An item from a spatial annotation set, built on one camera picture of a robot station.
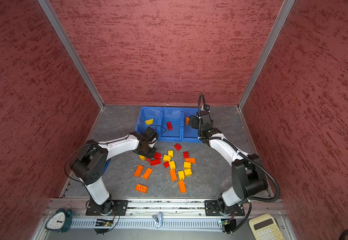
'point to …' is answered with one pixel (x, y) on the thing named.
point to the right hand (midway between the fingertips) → (196, 121)
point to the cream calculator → (264, 227)
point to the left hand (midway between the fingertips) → (150, 157)
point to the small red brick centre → (166, 164)
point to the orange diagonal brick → (187, 120)
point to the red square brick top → (178, 147)
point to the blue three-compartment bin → (181, 133)
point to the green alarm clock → (61, 221)
